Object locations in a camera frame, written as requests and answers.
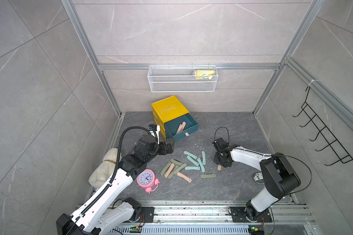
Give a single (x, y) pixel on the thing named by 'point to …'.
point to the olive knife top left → (176, 161)
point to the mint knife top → (189, 154)
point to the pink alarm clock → (146, 179)
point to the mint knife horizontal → (189, 168)
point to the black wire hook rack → (332, 147)
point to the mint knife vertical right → (203, 157)
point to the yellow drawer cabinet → (165, 110)
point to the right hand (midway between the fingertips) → (219, 161)
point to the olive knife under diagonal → (172, 173)
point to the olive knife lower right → (208, 175)
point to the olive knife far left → (164, 168)
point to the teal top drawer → (172, 126)
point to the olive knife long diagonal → (180, 167)
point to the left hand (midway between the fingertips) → (168, 138)
